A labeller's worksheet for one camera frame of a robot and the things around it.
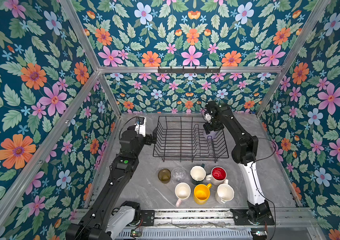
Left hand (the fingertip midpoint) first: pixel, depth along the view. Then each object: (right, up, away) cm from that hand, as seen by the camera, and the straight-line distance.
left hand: (148, 122), depth 72 cm
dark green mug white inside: (+26, -29, +12) cm, 41 cm away
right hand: (+37, -4, +26) cm, 45 cm away
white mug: (+40, -38, +8) cm, 56 cm away
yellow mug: (+27, -39, +8) cm, 48 cm away
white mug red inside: (+38, -31, +14) cm, 51 cm away
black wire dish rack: (+19, -10, +32) cm, 38 cm away
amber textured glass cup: (+6, -31, +14) cm, 35 cm away
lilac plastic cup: (+36, -7, +23) cm, 44 cm away
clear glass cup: (+14, -29, +9) cm, 34 cm away
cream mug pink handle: (+17, -38, +8) cm, 43 cm away
